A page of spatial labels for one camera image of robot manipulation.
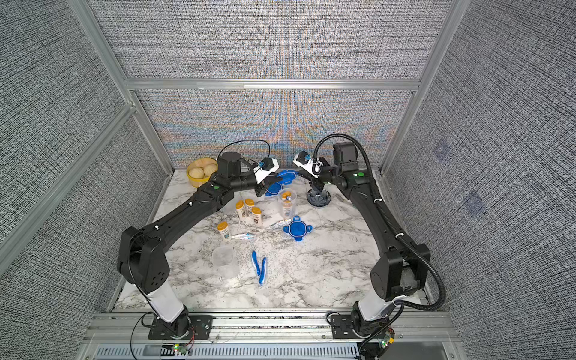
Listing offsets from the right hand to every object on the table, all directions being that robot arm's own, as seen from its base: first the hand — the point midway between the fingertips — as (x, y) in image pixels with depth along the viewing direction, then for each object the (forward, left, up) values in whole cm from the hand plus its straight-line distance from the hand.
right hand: (304, 164), depth 77 cm
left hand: (-2, +7, -2) cm, 8 cm away
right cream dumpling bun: (+24, +45, -27) cm, 58 cm away
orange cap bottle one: (-3, +6, -21) cm, 22 cm away
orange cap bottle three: (-2, +22, -21) cm, 30 cm away
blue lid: (-5, +6, -1) cm, 7 cm away
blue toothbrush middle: (-23, +18, -31) cm, 42 cm away
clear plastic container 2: (+1, +3, -20) cm, 21 cm away
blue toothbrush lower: (-26, +15, -31) cm, 43 cm away
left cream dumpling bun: (+21, +52, -27) cm, 62 cm away
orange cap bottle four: (-6, +19, -24) cm, 31 cm away
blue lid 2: (-8, +1, -32) cm, 33 cm away
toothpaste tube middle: (-6, +9, -30) cm, 32 cm away
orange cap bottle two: (-3, +25, -24) cm, 35 cm away
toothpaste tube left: (-12, +24, -31) cm, 41 cm away
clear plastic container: (-24, +30, -31) cm, 49 cm away
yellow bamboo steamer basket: (+29, +52, -28) cm, 65 cm away
